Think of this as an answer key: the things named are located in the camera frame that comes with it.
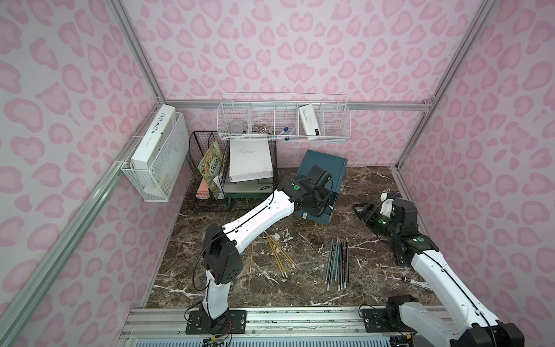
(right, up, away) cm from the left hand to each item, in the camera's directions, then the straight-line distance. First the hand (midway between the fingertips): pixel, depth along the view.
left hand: (336, 198), depth 77 cm
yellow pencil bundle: (-23, -22, +13) cm, 34 cm away
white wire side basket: (-62, +5, -3) cm, 62 cm away
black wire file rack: (-58, 0, +25) cm, 63 cm away
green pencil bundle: (+2, -28, +7) cm, 29 cm away
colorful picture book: (-52, +13, +22) cm, 58 cm away
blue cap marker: (-18, +31, +23) cm, 42 cm away
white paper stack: (-33, +15, +13) cm, 39 cm away
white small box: (-8, +33, +13) cm, 36 cm away
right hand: (+8, -4, +2) cm, 9 cm away
